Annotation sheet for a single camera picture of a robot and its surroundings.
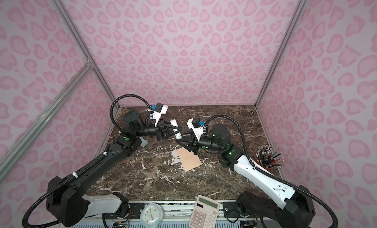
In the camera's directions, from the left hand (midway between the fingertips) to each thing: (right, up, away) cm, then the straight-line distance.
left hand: (181, 128), depth 61 cm
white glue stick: (-1, -3, +1) cm, 3 cm away
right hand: (-1, -5, +2) cm, 5 cm away
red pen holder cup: (+44, -17, +15) cm, 49 cm away
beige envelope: (+2, -22, +30) cm, 37 cm away
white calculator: (+11, -41, +9) cm, 44 cm away
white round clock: (-15, -42, +8) cm, 45 cm away
